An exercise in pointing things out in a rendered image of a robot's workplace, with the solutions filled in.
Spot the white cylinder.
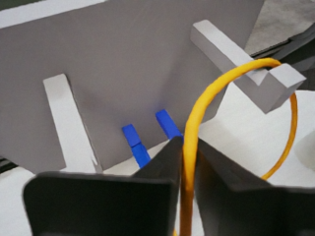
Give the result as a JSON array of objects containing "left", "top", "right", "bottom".
[{"left": 293, "top": 129, "right": 315, "bottom": 170}]

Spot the yellow cable with blue plug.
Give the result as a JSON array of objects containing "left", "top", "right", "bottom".
[{"left": 131, "top": 58, "right": 298, "bottom": 236}]

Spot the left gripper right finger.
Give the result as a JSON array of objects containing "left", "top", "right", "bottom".
[{"left": 194, "top": 137, "right": 315, "bottom": 236}]

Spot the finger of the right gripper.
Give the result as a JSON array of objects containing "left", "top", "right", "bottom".
[
  {"left": 289, "top": 56, "right": 315, "bottom": 91},
  {"left": 270, "top": 23, "right": 315, "bottom": 65}
]

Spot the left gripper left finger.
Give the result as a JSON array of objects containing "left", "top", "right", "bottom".
[{"left": 21, "top": 136, "right": 184, "bottom": 236}]

